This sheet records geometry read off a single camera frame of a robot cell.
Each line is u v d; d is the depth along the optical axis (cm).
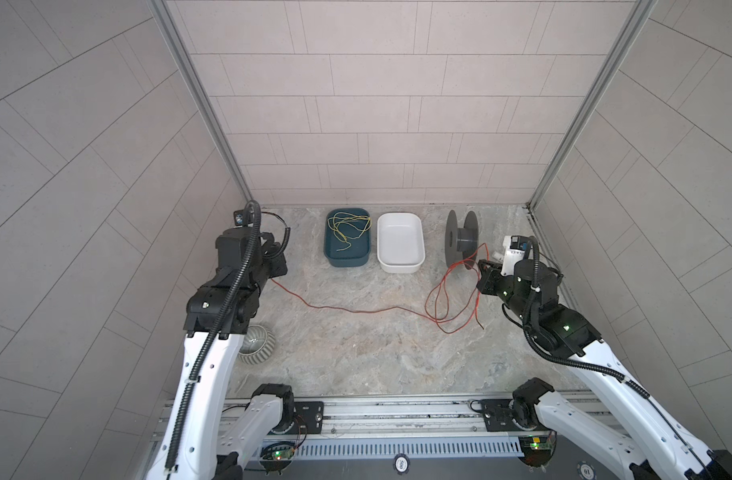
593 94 85
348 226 108
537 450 68
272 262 57
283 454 64
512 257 62
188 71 79
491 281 62
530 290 50
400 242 104
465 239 93
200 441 35
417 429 71
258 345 82
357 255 97
